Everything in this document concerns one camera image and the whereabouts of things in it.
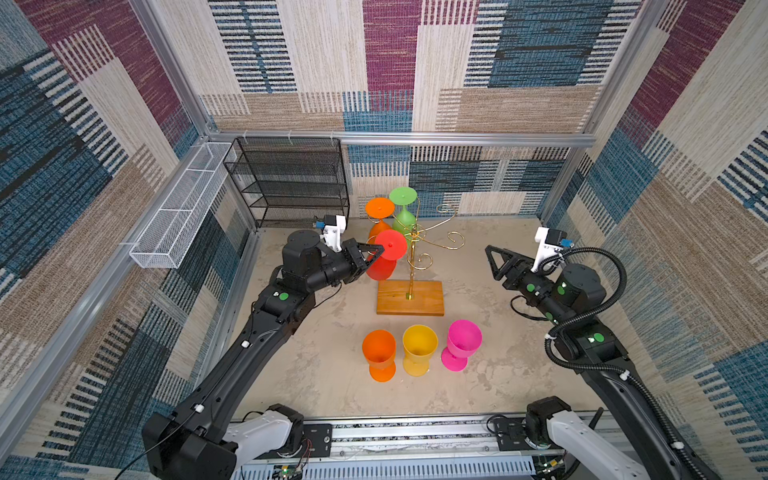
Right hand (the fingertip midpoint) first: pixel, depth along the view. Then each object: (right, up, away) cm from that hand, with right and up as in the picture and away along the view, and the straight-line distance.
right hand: (492, 255), depth 68 cm
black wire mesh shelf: (-58, +26, +41) cm, 76 cm away
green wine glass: (-18, +9, +17) cm, 27 cm away
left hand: (-23, +2, -2) cm, 24 cm away
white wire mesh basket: (-75, +3, +2) cm, 75 cm away
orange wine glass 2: (-25, +12, +10) cm, 30 cm away
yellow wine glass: (-15, -24, +12) cm, 30 cm away
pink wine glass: (-3, -22, +11) cm, 25 cm away
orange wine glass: (-25, -23, +9) cm, 35 cm away
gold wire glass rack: (-16, +5, +7) cm, 18 cm away
